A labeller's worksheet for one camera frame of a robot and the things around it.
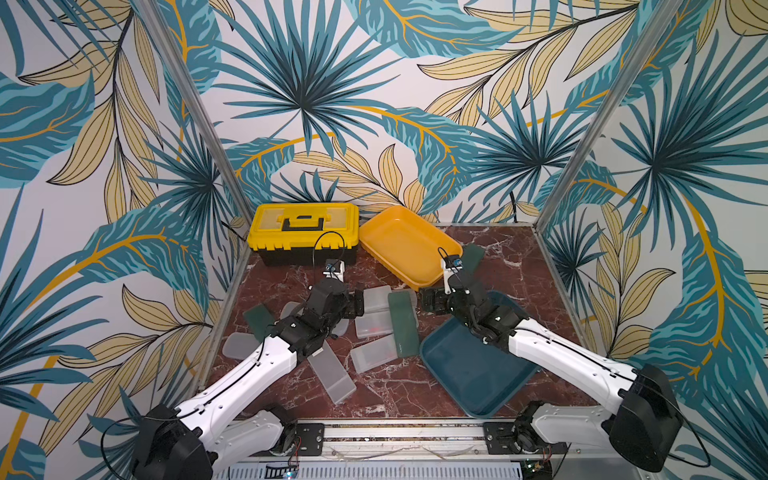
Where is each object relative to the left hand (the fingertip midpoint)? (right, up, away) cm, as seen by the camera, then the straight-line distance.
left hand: (348, 294), depth 80 cm
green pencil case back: (+43, +11, +33) cm, 55 cm away
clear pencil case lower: (+7, -18, +6) cm, 20 cm away
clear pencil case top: (+7, -4, +18) cm, 19 cm away
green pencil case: (+15, -7, +10) cm, 19 cm away
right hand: (+23, +2, +1) cm, 23 cm away
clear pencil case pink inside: (+6, -11, +13) cm, 18 cm away
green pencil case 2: (-29, -9, +12) cm, 33 cm away
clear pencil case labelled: (-4, -23, +2) cm, 24 cm away
